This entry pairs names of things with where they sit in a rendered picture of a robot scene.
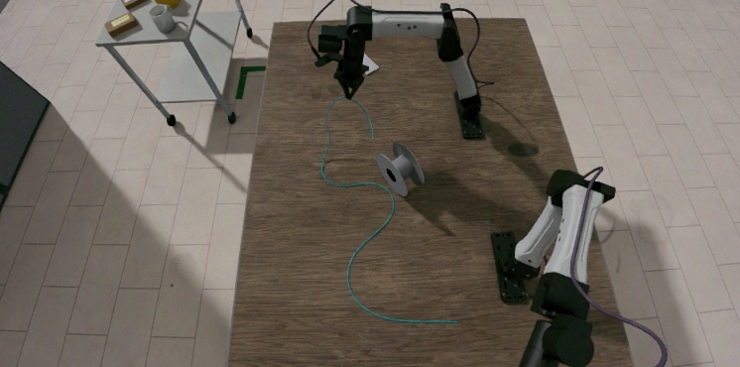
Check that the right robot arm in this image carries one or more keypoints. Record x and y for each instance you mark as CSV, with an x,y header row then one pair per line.
x,y
363,25

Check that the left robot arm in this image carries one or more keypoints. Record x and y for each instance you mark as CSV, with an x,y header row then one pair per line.
x,y
566,338

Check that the grey cable reel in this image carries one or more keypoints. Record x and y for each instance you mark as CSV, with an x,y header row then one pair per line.
x,y
404,166

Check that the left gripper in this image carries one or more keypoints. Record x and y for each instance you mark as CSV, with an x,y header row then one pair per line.
x,y
532,358

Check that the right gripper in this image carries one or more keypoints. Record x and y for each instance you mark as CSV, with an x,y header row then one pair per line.
x,y
349,72

